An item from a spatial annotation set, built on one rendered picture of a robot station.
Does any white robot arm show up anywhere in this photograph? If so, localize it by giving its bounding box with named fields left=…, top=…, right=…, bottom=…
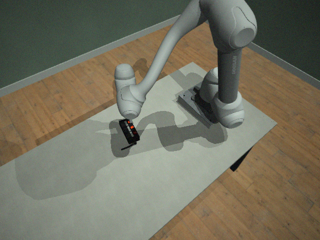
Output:
left=114, top=0, right=257, bottom=129

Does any black power strip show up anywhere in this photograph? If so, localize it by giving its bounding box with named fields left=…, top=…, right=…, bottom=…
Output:
left=119, top=119, right=140, bottom=150

